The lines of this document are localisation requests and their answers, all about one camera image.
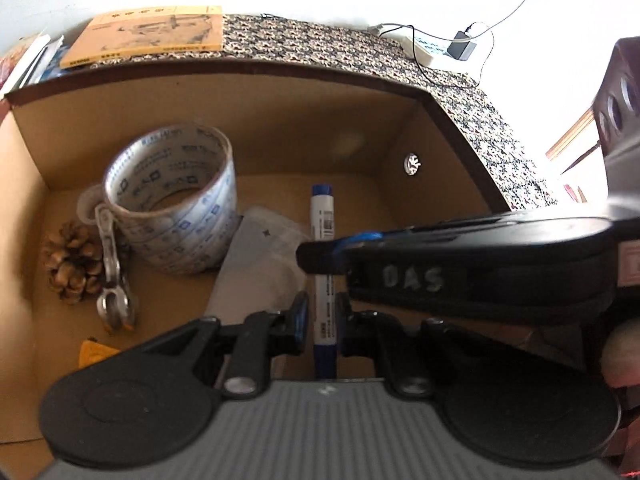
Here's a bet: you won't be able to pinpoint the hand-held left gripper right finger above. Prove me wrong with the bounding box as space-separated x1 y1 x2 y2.
334 292 482 398

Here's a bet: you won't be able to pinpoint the metal carabiner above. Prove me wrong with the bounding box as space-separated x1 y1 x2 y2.
94 202 138 333

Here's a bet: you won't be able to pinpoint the grey power strip cord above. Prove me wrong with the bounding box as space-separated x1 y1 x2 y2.
369 22 416 37

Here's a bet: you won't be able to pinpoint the white marker with blue cap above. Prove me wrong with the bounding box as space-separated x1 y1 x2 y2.
310 183 341 381

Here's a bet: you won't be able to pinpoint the yellow card piece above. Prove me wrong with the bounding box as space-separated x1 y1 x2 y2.
79 339 121 368

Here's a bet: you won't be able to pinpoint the pine cone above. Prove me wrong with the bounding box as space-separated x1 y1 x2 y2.
40 220 106 303

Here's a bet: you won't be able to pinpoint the stack of books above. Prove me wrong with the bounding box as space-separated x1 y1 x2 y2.
0 32 66 98

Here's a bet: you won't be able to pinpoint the white power strip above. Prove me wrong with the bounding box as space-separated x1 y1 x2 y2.
377 25 466 68

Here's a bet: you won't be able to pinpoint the black power adapter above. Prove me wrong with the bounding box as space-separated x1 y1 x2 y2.
446 30 478 62

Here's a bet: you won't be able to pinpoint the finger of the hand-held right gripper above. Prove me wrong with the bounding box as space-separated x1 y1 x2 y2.
296 231 387 277

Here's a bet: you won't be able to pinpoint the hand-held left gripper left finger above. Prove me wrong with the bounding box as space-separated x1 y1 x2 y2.
135 291 311 402

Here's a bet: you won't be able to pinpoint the yellow book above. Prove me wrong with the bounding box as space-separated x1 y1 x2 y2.
60 5 224 70

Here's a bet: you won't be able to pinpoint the brown cardboard box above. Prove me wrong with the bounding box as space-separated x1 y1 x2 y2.
0 52 621 461

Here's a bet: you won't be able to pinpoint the clear plastic case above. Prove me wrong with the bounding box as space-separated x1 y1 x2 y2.
202 205 321 328

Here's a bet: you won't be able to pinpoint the printed clear tape roll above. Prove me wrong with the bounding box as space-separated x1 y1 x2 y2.
102 120 238 276

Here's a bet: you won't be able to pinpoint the black looped cable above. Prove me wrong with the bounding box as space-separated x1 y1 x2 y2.
412 21 497 87

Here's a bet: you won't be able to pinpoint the wooden door frame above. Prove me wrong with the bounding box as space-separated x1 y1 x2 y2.
546 109 601 161

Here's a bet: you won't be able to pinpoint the person's right hand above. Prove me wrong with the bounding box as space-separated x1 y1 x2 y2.
600 320 640 391

